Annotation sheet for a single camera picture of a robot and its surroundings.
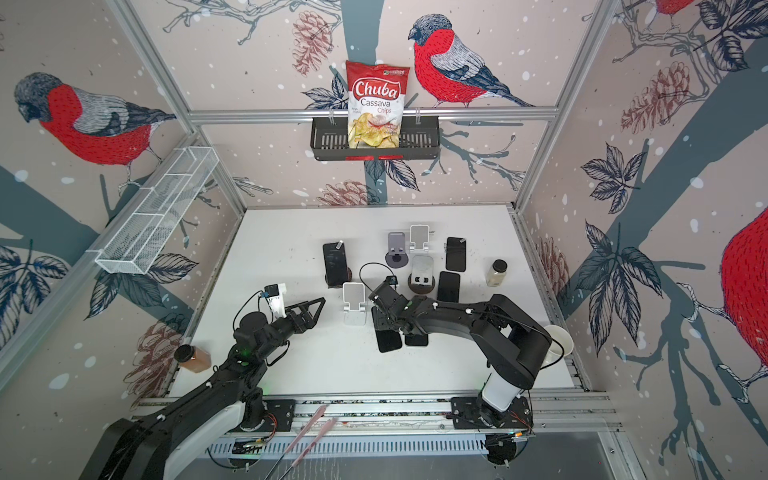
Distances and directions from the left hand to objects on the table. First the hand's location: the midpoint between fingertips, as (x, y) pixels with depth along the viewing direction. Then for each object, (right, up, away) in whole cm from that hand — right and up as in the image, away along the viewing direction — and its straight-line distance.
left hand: (321, 297), depth 82 cm
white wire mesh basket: (-43, +17, -9) cm, 47 cm away
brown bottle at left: (-32, -14, -6) cm, 36 cm away
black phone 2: (+43, +10, +26) cm, 51 cm away
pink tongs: (+1, -28, -9) cm, 30 cm away
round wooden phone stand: (+29, 0, +15) cm, 33 cm away
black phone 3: (+19, -13, +3) cm, 23 cm away
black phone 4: (+27, -13, +5) cm, 31 cm away
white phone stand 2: (+9, 0, +5) cm, 10 cm away
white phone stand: (+29, +17, +19) cm, 39 cm away
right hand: (+17, -7, +8) cm, 21 cm away
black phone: (+1, +8, +12) cm, 15 cm away
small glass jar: (+53, +5, +10) cm, 54 cm away
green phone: (+39, 0, +16) cm, 42 cm away
